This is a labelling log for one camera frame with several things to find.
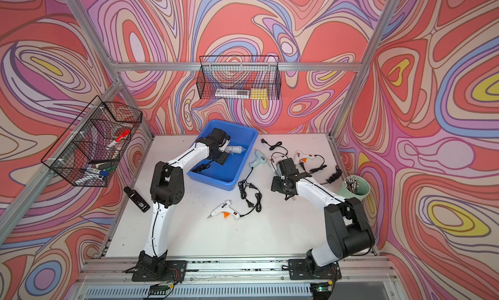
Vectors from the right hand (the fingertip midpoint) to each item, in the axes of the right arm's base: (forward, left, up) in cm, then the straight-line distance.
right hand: (279, 191), depth 91 cm
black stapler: (-3, +66, +1) cm, 66 cm away
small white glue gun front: (-7, +25, -3) cm, 26 cm away
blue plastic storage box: (+8, +26, +3) cm, 27 cm away
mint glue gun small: (+21, +7, -1) cm, 22 cm away
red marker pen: (+12, +63, +30) cm, 71 cm away
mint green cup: (-6, -29, +12) cm, 32 cm away
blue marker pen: (-3, +69, +26) cm, 74 cm away
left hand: (+22, +29, +1) cm, 37 cm away
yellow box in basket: (+36, +8, +30) cm, 48 cm away
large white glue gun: (+27, +21, +1) cm, 34 cm away
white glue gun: (+21, -21, -4) cm, 30 cm away
